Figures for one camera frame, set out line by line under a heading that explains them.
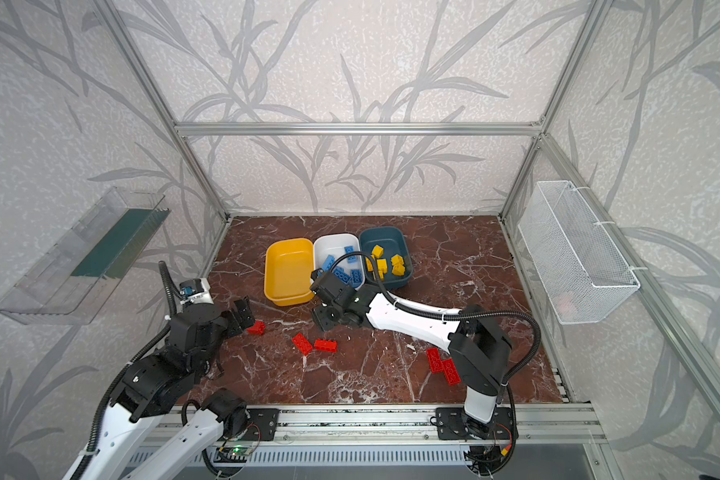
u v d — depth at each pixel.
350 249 1.07
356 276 1.00
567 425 0.75
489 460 0.73
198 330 0.48
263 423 0.74
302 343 0.87
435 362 0.83
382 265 1.02
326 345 0.85
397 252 1.06
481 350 0.44
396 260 1.02
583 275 0.61
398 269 1.01
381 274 0.99
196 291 0.57
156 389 0.43
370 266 1.02
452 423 0.73
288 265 1.08
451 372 0.81
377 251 1.07
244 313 0.62
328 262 1.02
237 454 0.71
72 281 0.64
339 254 1.05
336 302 0.61
